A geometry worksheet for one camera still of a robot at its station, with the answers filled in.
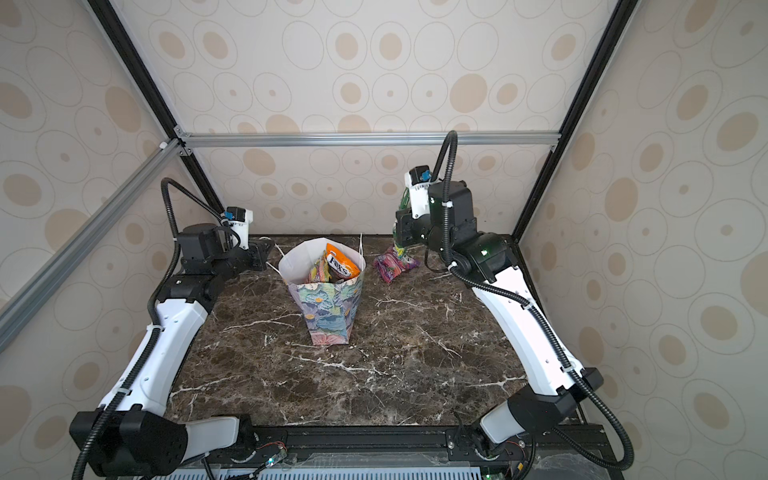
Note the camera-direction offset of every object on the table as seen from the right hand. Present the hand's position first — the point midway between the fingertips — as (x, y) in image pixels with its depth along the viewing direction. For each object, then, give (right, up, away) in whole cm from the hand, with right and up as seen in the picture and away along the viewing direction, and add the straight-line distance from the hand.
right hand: (398, 213), depth 64 cm
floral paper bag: (-17, -23, +13) cm, 31 cm away
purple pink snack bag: (-2, -12, +42) cm, 43 cm away
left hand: (-30, -4, +9) cm, 31 cm away
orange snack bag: (-16, -11, +19) cm, 27 cm away
